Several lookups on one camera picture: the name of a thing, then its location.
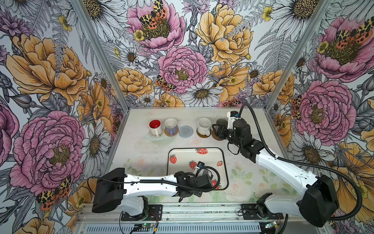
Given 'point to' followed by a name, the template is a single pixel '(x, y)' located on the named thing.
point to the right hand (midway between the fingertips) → (215, 130)
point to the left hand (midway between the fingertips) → (195, 186)
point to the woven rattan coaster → (166, 133)
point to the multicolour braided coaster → (162, 137)
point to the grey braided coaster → (186, 131)
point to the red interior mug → (155, 127)
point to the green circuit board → (147, 225)
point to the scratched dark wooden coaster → (203, 136)
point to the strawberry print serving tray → (186, 159)
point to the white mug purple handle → (171, 125)
